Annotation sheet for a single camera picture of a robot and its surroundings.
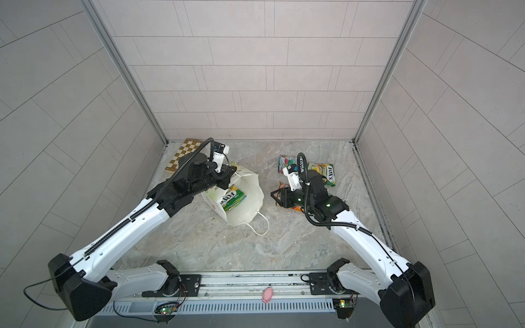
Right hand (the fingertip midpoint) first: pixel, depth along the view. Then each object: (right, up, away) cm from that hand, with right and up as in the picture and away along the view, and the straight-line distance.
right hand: (273, 195), depth 74 cm
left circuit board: (-35, -36, -9) cm, 51 cm away
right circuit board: (+24, -37, -6) cm, 44 cm away
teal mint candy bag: (+6, +12, +31) cm, 33 cm away
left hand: (-12, +11, -4) cm, 16 cm away
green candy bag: (-18, -4, +14) cm, 23 cm away
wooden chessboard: (-47, +20, +37) cm, 63 cm away
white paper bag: (-14, -6, +14) cm, 21 cm away
